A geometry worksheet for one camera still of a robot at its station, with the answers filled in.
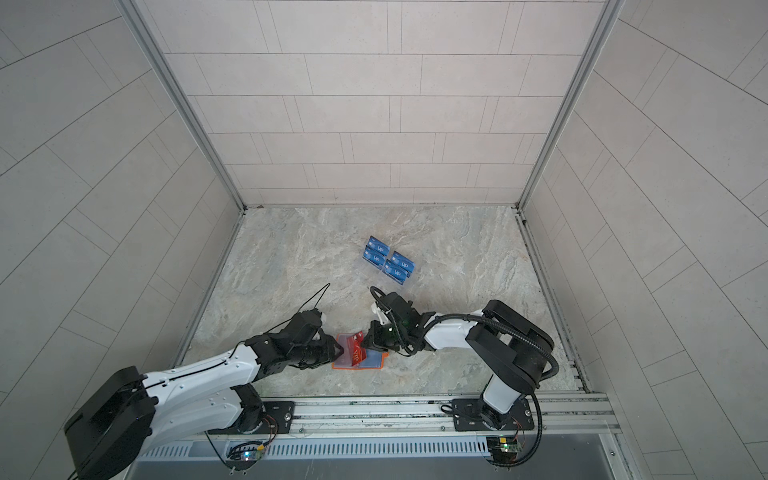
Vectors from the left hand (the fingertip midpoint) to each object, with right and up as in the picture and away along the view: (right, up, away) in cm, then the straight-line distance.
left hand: (350, 352), depth 81 cm
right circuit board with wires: (+38, -17, -13) cm, 43 cm away
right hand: (+3, +1, -1) cm, 3 cm away
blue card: (+7, +28, +13) cm, 32 cm away
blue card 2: (+15, +24, +10) cm, 30 cm away
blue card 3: (+6, +25, +13) cm, 29 cm away
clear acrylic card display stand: (+10, +25, +10) cm, 29 cm away
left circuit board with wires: (-21, -16, -16) cm, 31 cm away
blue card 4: (+12, +21, +10) cm, 26 cm away
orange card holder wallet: (+7, -1, -2) cm, 7 cm away
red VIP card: (+2, +1, -1) cm, 2 cm away
